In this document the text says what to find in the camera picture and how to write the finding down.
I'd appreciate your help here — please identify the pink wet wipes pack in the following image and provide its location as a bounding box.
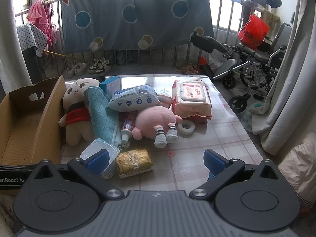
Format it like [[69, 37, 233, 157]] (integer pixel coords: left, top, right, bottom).
[[171, 79, 212, 120]]

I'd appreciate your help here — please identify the black wheelchair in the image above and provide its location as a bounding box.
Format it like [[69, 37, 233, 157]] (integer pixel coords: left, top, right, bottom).
[[190, 23, 292, 113]]

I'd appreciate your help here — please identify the pink hanging garment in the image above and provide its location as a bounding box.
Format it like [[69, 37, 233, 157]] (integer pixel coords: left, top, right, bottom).
[[27, 0, 57, 47]]

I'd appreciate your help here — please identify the red white toothpaste tube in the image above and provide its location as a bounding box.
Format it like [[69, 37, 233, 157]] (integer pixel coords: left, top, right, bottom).
[[120, 111, 138, 148]]

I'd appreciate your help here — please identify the gold foil packet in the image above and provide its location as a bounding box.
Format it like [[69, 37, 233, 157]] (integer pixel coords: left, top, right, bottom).
[[115, 149, 154, 179]]

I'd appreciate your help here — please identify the blue white carton box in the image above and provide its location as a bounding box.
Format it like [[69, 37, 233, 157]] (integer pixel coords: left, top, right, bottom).
[[100, 76, 122, 98]]

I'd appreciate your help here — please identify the metal window railing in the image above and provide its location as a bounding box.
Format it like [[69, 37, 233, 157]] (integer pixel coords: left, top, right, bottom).
[[14, 0, 272, 74]]

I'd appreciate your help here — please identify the pink pig plush toy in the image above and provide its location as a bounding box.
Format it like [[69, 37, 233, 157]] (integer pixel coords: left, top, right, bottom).
[[132, 106, 183, 149]]

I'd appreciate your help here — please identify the grey curtain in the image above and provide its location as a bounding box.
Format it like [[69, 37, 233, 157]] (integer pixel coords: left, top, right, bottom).
[[250, 0, 315, 156], [1, 0, 32, 93]]

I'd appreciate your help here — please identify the right grey curtain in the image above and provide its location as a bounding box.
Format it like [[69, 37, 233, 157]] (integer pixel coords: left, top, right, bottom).
[[250, 0, 315, 156]]

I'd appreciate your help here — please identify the orange striped small pack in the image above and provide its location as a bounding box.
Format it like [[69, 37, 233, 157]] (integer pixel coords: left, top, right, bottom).
[[158, 94, 172, 109]]

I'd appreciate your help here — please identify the white tape roll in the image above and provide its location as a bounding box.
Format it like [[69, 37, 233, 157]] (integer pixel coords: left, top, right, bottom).
[[177, 120, 195, 136]]

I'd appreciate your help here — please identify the teal checked cloth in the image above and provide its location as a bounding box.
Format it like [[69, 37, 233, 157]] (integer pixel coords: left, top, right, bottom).
[[84, 86, 121, 147]]

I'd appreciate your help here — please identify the cream plush doll red shirt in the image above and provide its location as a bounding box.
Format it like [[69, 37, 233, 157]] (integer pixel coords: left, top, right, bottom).
[[58, 78, 100, 146]]

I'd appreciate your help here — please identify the brown cardboard box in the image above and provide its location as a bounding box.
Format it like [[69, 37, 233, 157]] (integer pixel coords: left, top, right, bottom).
[[1, 76, 66, 165]]

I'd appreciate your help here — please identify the left grey curtain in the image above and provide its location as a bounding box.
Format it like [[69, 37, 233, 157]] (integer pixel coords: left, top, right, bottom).
[[1, 0, 32, 93]]

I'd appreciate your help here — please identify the blue white tissue pack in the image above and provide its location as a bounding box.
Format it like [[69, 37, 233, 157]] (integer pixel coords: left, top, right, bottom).
[[107, 85, 160, 112]]

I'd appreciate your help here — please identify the black white sneakers pair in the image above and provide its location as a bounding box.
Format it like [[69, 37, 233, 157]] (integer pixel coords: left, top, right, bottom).
[[88, 58, 111, 76]]

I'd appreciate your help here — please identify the clear plastic container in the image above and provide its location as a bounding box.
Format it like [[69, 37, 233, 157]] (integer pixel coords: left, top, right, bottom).
[[80, 139, 120, 179]]

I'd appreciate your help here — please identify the polka dot hanging cloth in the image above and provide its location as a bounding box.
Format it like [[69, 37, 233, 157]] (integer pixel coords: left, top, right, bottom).
[[17, 23, 48, 58]]

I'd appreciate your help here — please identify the blue dotted hanging blanket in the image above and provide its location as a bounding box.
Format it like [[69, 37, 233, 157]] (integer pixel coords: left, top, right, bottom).
[[62, 0, 214, 54]]

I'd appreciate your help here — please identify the red plastic bag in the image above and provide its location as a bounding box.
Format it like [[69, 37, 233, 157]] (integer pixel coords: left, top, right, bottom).
[[237, 14, 269, 50]]

